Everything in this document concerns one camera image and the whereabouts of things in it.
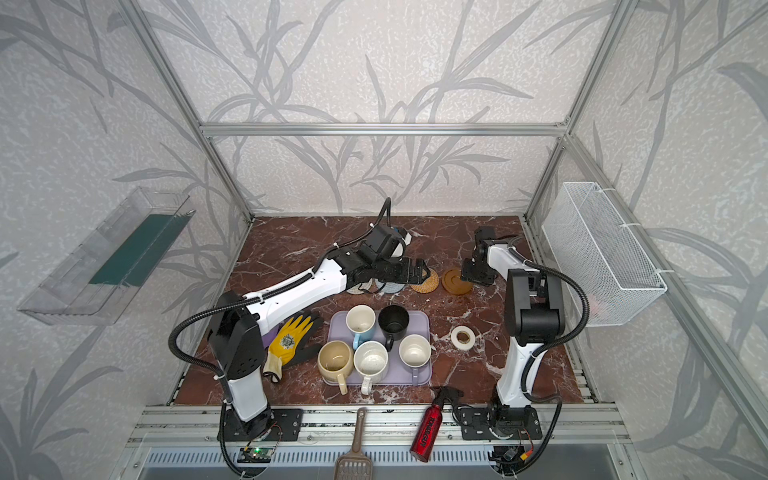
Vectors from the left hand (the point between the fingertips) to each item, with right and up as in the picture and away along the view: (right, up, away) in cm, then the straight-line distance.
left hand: (423, 266), depth 80 cm
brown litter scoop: (-17, -46, -12) cm, 50 cm away
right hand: (+17, -3, +20) cm, 27 cm away
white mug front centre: (-15, -27, +2) cm, 31 cm away
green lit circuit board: (-41, -45, -9) cm, 62 cm away
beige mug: (-25, -27, +2) cm, 37 cm away
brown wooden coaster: (+12, -7, +21) cm, 25 cm away
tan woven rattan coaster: (+3, -8, +19) cm, 21 cm away
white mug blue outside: (-19, -18, +10) cm, 27 cm away
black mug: (-8, -16, +5) cm, 19 cm away
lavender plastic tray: (-7, -30, +2) cm, 31 cm away
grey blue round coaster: (-9, -4, -8) cm, 13 cm away
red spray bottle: (0, -38, -12) cm, 40 cm away
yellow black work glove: (-36, -22, +6) cm, 42 cm away
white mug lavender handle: (-2, -25, +4) cm, 25 cm away
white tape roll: (+10, -23, +6) cm, 25 cm away
